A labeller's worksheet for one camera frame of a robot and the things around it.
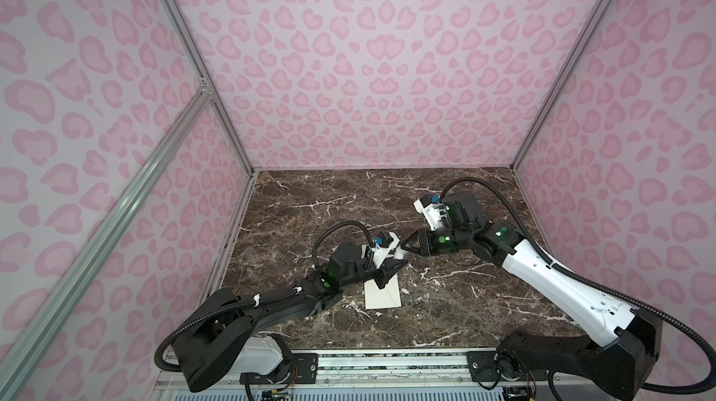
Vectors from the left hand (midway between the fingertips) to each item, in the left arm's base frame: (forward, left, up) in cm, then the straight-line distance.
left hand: (407, 255), depth 75 cm
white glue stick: (-1, +2, +3) cm, 4 cm away
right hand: (0, +1, +6) cm, 6 cm away
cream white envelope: (-5, +5, -18) cm, 20 cm away
